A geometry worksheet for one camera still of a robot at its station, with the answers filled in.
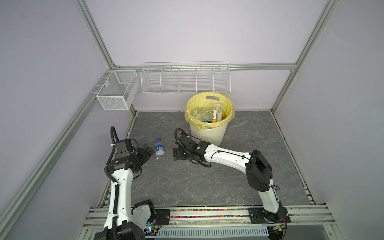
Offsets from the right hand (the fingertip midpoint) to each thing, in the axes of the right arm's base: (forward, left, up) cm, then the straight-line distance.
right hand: (178, 154), depth 85 cm
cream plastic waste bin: (+8, -21, +7) cm, 23 cm away
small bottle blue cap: (+7, +13, -5) cm, 16 cm away
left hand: (-4, +14, +5) cm, 16 cm away
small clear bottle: (+18, -24, +15) cm, 34 cm away
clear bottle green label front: (+22, -10, +11) cm, 26 cm away
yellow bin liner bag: (+32, -17, +13) cm, 38 cm away
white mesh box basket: (+38, +41, +17) cm, 58 cm away
